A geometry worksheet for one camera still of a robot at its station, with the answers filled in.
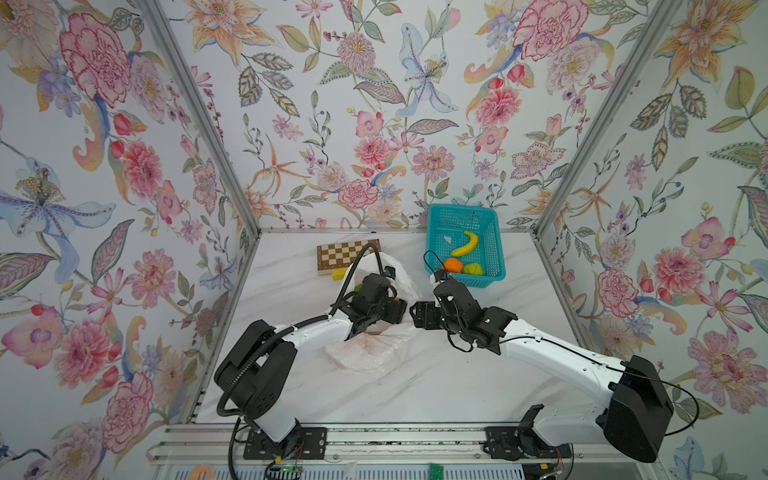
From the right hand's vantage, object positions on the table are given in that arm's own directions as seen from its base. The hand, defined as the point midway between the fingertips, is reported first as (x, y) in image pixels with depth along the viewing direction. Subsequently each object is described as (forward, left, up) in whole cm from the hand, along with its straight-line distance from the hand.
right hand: (418, 308), depth 82 cm
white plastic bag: (-9, +7, -3) cm, 12 cm away
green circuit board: (-35, -4, -14) cm, 38 cm away
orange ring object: (-37, +49, -14) cm, 63 cm away
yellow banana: (+35, -22, -13) cm, 43 cm away
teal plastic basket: (+39, -21, -14) cm, 46 cm away
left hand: (+4, +4, -5) cm, 8 cm away
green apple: (+21, -20, -8) cm, 30 cm away
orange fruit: (+23, -13, -9) cm, 28 cm away
